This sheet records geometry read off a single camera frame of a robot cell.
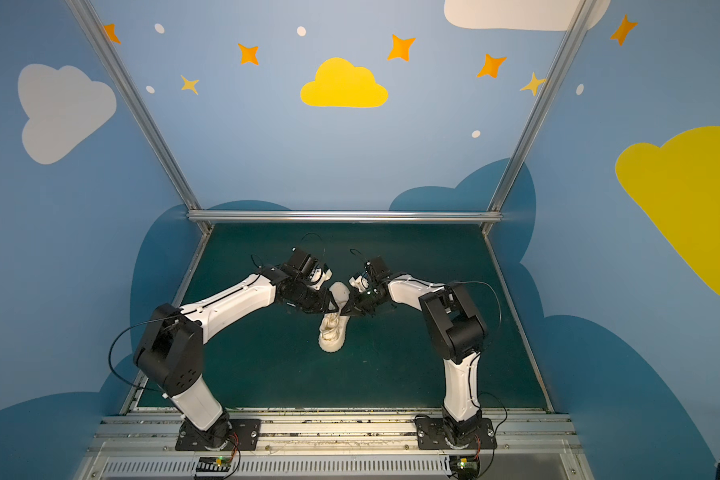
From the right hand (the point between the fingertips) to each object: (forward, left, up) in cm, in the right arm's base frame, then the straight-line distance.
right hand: (342, 310), depth 92 cm
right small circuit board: (-38, -35, -9) cm, 52 cm away
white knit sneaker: (+7, +2, -1) cm, 7 cm away
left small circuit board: (-41, +29, -7) cm, 50 cm away
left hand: (-2, +2, +5) cm, 6 cm away
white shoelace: (-5, +3, -1) cm, 6 cm away
